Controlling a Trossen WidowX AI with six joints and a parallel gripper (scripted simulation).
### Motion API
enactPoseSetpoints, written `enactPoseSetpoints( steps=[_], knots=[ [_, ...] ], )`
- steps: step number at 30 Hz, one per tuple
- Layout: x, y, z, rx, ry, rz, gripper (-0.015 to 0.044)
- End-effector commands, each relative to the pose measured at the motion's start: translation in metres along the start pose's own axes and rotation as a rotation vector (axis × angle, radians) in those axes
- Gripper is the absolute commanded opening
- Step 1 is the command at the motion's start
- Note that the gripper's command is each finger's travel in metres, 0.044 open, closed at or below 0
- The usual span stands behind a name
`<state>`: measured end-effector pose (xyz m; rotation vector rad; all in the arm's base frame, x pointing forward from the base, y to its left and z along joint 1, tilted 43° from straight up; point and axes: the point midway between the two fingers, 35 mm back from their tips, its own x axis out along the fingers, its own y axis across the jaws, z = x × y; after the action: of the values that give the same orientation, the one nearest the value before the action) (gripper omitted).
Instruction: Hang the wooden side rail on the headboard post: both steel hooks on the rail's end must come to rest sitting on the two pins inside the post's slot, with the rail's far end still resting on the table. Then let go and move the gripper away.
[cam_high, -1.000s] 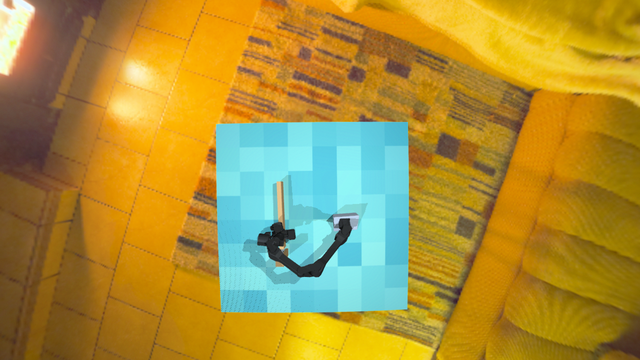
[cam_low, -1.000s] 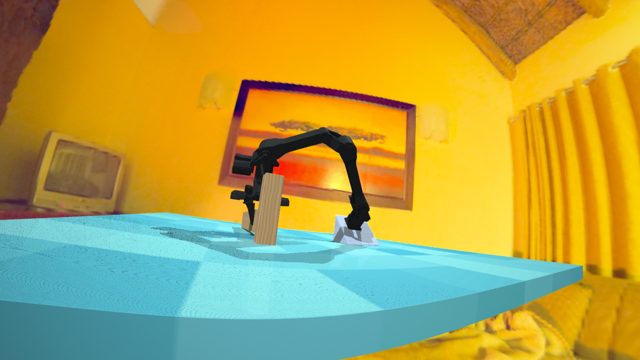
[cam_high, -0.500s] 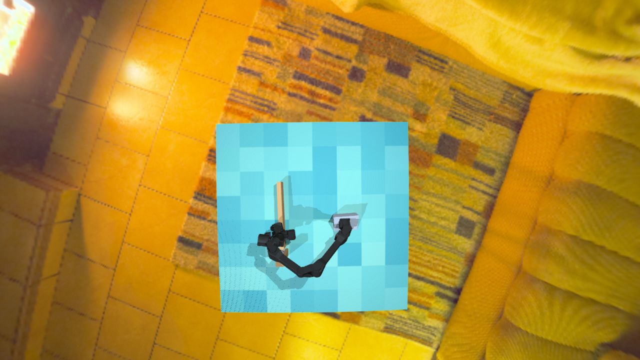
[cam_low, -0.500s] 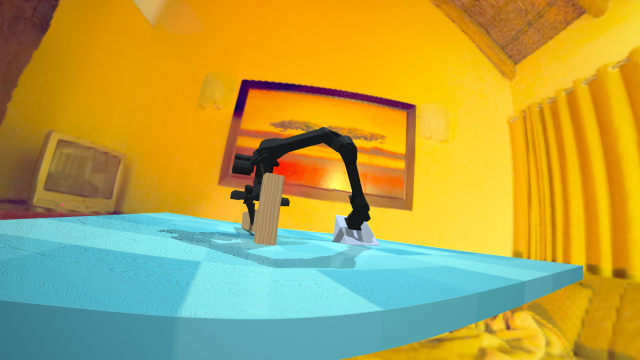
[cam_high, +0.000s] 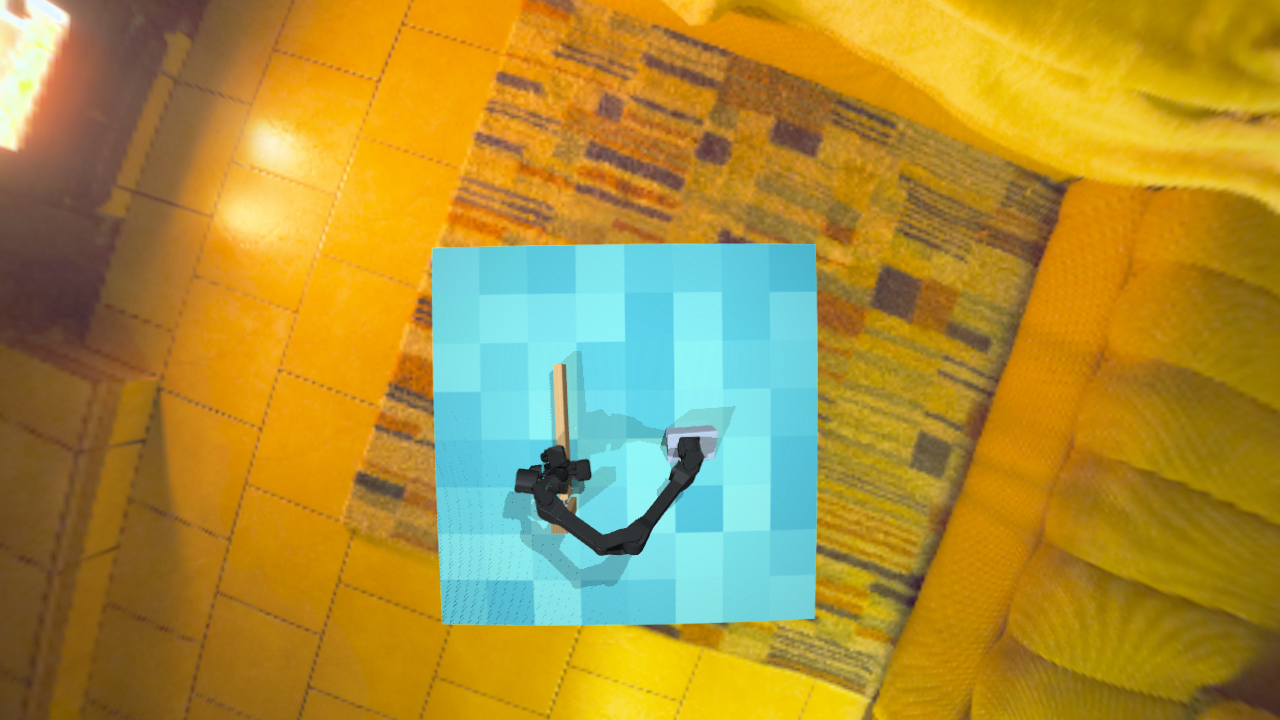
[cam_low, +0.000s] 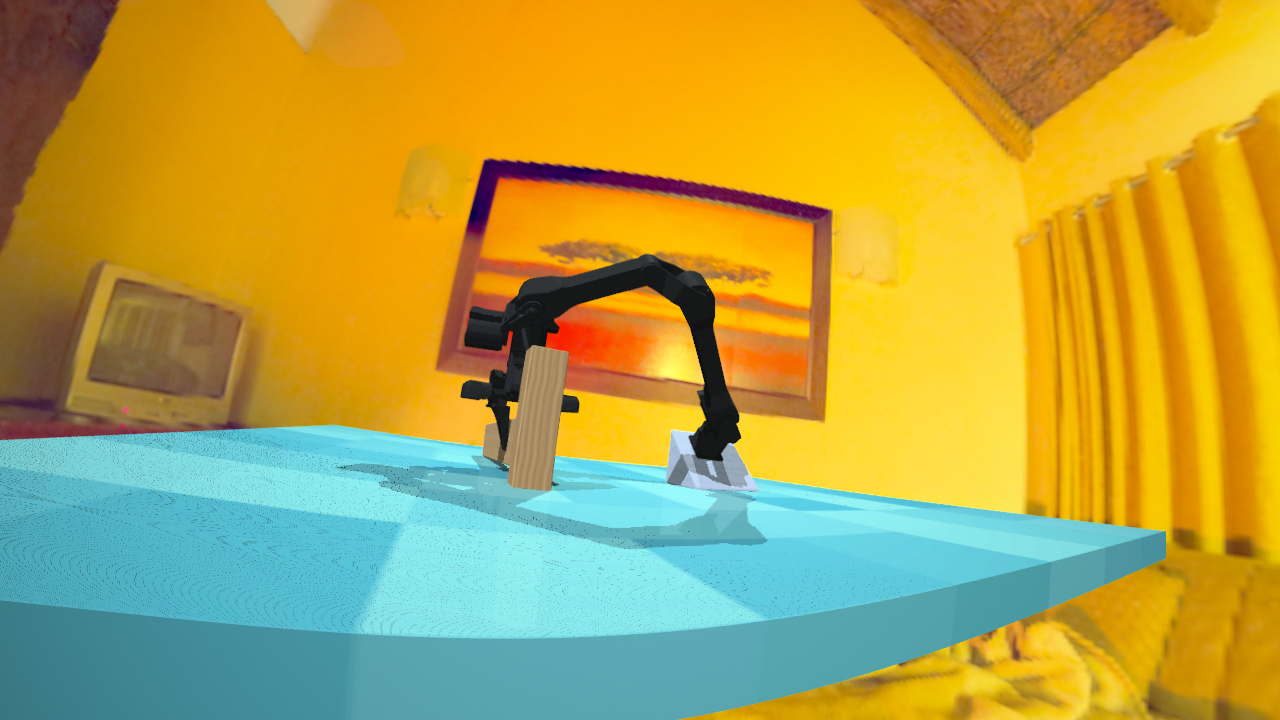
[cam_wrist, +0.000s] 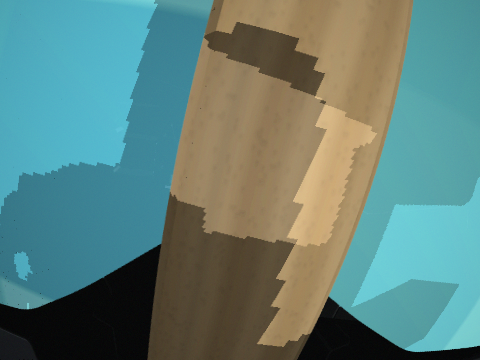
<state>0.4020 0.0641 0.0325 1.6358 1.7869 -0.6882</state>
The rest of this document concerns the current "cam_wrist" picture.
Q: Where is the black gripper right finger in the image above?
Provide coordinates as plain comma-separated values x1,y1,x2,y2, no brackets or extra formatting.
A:
297,297,480,360

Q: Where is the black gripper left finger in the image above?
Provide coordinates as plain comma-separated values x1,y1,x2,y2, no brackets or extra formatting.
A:
0,244,161,360

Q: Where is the wooden plank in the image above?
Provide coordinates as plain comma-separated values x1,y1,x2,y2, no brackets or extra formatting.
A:
148,0,413,360

